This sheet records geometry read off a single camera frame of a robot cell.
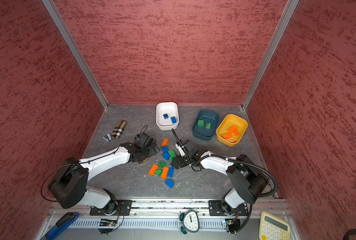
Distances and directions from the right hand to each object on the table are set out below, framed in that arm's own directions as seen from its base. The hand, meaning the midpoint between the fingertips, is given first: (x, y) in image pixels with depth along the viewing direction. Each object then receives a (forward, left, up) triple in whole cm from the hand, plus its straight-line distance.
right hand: (179, 163), depth 88 cm
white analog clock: (-29, -5, +3) cm, 30 cm away
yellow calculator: (-33, -43, -1) cm, 54 cm away
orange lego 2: (+24, -40, 0) cm, 46 cm away
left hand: (+5, +16, +3) cm, 17 cm away
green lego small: (+28, -22, 0) cm, 36 cm away
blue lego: (+11, +9, -2) cm, 15 cm away
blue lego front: (-11, +6, -1) cm, 12 cm away
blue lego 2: (+5, +8, 0) cm, 9 cm away
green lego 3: (-1, +10, 0) cm, 10 cm away
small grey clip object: (+20, +49, 0) cm, 53 cm away
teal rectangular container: (+23, -17, -2) cm, 28 cm away
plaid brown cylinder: (+24, +42, +3) cm, 48 cm away
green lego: (+8, +5, +1) cm, 9 cm away
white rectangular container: (+46, +5, 0) cm, 46 cm away
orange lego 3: (+16, +9, -2) cm, 19 cm away
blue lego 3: (-5, +5, -1) cm, 7 cm away
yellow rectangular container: (+32, -38, -1) cm, 50 cm away
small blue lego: (+39, +10, 0) cm, 40 cm away
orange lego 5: (-6, +9, -2) cm, 11 cm away
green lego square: (+30, -16, +1) cm, 34 cm away
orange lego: (+19, -33, 0) cm, 38 cm away
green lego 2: (+5, +4, +1) cm, 7 cm away
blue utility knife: (-29, +55, +2) cm, 62 cm away
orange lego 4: (-3, +16, -2) cm, 16 cm away
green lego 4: (-5, +12, -1) cm, 13 cm away
